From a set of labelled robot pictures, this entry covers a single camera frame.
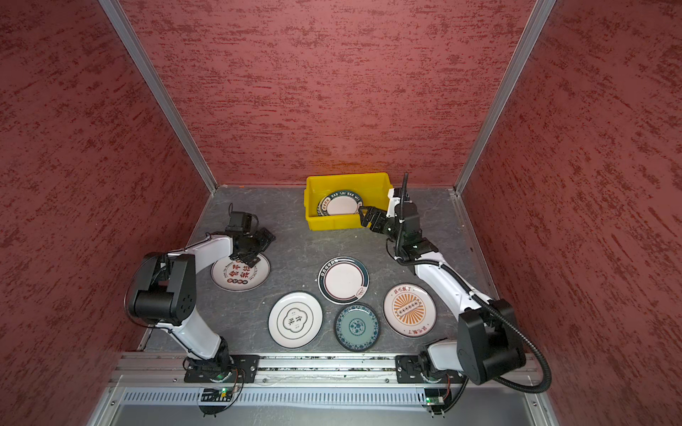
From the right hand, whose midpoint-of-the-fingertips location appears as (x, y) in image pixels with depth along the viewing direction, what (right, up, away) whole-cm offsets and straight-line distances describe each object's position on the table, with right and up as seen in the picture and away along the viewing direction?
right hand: (368, 215), depth 84 cm
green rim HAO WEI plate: (-10, +5, +30) cm, 32 cm away
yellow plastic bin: (+5, +12, +37) cm, 39 cm away
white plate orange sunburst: (+14, -31, +1) cm, 34 cm away
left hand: (-36, -13, +13) cm, 40 cm away
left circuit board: (-43, -50, -12) cm, 67 cm away
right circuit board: (+17, -51, -13) cm, 55 cm away
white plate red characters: (-46, -21, +6) cm, 51 cm away
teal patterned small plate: (-4, -36, -2) cm, 36 cm away
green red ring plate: (-8, -24, +9) cm, 26 cm away
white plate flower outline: (-24, -34, -1) cm, 41 cm away
